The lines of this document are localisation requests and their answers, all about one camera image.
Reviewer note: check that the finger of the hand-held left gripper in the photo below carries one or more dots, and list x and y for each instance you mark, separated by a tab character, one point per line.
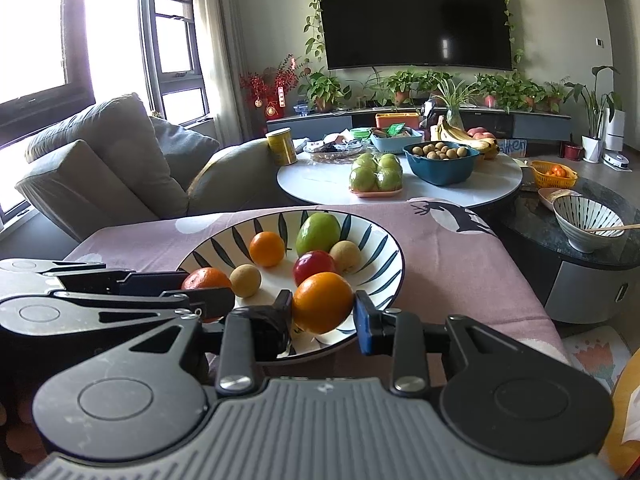
150	282
210	302

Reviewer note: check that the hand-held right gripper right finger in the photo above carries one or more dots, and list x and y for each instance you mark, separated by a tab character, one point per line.
369	327

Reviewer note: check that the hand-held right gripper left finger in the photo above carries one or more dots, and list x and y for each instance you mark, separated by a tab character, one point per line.
270	325

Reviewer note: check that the red-orange tangerine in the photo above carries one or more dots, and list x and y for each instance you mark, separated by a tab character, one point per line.
207	279

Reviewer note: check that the brown kiwi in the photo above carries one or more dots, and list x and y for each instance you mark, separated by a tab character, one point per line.
245	281
346	257

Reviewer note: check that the large orange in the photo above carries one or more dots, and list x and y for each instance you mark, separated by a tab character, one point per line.
322	304

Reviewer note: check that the large striped white bowl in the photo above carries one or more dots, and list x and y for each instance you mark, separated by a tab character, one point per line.
380	260

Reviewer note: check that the red apple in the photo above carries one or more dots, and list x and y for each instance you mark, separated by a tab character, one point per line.
314	266

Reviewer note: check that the small orange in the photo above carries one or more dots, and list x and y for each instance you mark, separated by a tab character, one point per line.
267	249

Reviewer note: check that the green mango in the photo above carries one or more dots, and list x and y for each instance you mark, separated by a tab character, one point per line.
318	232

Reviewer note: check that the pink dotted tablecloth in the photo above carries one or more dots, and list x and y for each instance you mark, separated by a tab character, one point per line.
450	285

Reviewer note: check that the grey sofa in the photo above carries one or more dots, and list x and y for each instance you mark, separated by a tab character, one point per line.
100	170

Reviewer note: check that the grey throw pillow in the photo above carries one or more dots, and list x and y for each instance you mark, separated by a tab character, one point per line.
185	152

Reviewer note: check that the pink fruit tray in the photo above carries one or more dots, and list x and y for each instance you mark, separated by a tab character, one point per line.
375	193

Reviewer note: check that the white round table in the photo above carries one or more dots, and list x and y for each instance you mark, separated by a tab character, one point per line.
320	185

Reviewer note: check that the yellow tin can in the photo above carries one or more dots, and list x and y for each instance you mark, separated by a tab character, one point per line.
281	147

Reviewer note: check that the dark blue bowl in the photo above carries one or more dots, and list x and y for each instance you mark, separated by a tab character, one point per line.
442	172

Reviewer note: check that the glass snack dish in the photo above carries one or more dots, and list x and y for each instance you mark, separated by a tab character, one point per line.
335	150

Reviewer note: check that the light blue basket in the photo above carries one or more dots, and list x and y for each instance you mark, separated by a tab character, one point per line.
395	145

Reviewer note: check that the pile of brown kiwis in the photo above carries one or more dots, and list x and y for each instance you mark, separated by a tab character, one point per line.
440	151

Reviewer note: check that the green packet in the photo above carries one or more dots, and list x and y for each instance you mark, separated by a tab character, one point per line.
396	130

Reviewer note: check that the orange box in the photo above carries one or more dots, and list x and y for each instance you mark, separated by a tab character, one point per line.
397	120

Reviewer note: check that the bunch of bananas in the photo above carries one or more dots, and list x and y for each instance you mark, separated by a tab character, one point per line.
457	135

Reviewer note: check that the blue white ceramic ornament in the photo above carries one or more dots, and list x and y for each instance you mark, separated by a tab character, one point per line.
301	107

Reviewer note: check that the dark round coffee table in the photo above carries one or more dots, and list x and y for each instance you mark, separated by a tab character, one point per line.
580	280

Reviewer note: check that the beige dish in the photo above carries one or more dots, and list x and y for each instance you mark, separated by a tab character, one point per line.
547	197

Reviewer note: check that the red berry decoration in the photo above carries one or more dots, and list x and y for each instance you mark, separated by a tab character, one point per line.
260	85

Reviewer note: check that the red peaches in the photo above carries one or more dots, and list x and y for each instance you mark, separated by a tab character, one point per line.
482	134

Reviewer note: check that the tulip print floor mat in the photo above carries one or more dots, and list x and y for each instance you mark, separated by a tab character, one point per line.
595	360

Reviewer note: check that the small striped bowl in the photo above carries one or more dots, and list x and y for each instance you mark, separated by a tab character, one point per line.
580	237

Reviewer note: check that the blue printed box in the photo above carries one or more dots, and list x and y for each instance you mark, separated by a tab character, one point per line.
512	147

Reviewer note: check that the orange plastic basket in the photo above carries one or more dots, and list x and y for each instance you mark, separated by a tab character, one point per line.
547	181

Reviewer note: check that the sheer white curtain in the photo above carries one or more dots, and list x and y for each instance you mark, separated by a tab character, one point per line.
220	60

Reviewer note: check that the potted pothos plant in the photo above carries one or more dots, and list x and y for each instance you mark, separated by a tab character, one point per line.
554	97
322	90
405	85
510	90

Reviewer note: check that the spider plant in vase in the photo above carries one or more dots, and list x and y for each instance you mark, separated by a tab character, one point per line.
454	102

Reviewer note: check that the tangerines in basket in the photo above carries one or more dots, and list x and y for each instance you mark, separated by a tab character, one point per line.
556	171

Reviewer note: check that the dark framed window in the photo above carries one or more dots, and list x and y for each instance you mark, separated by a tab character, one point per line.
30	25
172	35

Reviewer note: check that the grey television cabinet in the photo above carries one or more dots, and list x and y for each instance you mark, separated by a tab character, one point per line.
535	127

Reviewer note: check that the round wooden stool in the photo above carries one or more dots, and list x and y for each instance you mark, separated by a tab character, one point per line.
625	400

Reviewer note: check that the small red pot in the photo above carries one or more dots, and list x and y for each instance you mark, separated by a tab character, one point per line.
573	152

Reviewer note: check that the green ivy vine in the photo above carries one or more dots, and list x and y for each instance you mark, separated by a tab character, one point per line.
314	42

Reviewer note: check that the white robot vacuum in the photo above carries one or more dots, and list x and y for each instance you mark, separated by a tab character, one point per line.
617	160

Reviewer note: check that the tall plant in white pot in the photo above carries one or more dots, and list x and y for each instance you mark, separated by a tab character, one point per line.
592	110

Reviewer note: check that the white air purifier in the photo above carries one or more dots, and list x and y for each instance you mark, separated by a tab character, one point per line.
615	130

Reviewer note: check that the black wall television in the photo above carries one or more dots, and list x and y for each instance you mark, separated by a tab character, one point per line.
415	15

